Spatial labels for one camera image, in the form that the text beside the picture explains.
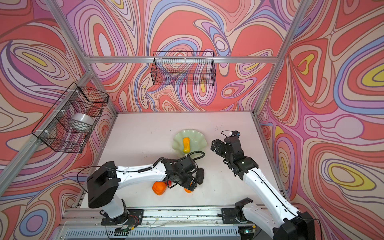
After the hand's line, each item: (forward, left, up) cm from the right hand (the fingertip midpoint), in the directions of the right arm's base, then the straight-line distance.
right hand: (218, 148), depth 81 cm
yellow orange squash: (+10, +18, -12) cm, 24 cm away
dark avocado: (-11, +11, -11) cm, 19 cm away
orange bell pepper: (-17, +33, -9) cm, 38 cm away
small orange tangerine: (-18, +18, -14) cm, 29 cm away
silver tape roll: (+6, +67, +18) cm, 70 cm away
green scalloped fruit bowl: (+14, +11, -14) cm, 22 cm away
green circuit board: (-34, +50, -15) cm, 62 cm away
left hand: (-15, +15, -11) cm, 24 cm away
